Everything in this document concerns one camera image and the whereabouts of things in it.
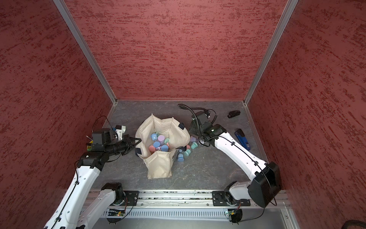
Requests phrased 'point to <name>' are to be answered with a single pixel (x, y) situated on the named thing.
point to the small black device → (233, 113)
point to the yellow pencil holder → (89, 146)
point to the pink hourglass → (152, 148)
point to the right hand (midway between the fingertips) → (193, 130)
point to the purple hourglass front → (161, 138)
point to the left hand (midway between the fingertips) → (141, 143)
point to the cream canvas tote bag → (159, 164)
